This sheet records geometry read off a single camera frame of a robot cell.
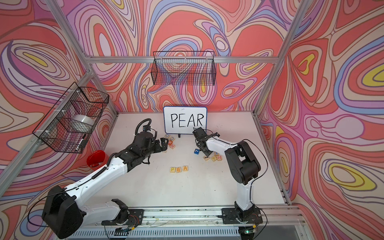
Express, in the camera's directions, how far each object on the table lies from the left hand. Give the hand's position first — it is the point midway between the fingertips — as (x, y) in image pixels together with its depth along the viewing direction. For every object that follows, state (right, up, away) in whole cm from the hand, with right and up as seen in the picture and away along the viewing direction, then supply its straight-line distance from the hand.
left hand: (163, 142), depth 82 cm
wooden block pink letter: (+34, -11, +11) cm, 37 cm away
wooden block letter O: (-2, +2, +22) cm, 23 cm away
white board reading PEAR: (+10, +13, +18) cm, 24 cm away
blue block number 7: (+19, -7, +14) cm, 25 cm away
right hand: (+24, -7, +15) cm, 30 cm away
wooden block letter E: (+8, -17, +6) cm, 20 cm away
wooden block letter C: (+2, 0, +21) cm, 22 cm away
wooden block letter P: (+5, -17, +6) cm, 19 cm away
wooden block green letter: (+30, -11, +11) cm, 34 cm away
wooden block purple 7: (+25, -12, +11) cm, 30 cm away
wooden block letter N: (+3, -5, +16) cm, 17 cm away
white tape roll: (-37, +10, -12) cm, 40 cm away
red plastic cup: (-36, -10, -2) cm, 37 cm away
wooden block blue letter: (+32, -9, +13) cm, 36 cm away
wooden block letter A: (+12, -17, +6) cm, 22 cm away
